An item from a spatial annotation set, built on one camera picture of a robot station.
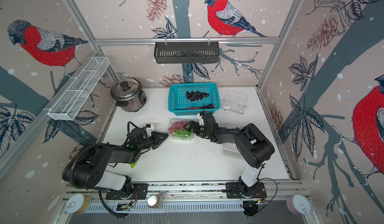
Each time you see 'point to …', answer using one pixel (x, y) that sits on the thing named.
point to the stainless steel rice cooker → (128, 94)
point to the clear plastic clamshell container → (171, 121)
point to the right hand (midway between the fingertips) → (188, 127)
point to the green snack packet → (132, 165)
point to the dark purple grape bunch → (192, 96)
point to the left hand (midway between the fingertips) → (170, 133)
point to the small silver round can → (153, 200)
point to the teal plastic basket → (178, 101)
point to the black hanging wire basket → (186, 52)
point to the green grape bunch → (182, 133)
